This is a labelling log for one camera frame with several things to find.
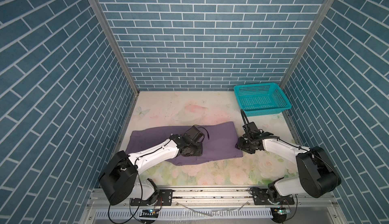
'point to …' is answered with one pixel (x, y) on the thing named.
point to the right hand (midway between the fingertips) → (237, 145)
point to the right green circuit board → (282, 211)
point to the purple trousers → (220, 141)
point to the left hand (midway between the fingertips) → (201, 152)
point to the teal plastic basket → (258, 99)
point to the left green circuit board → (150, 213)
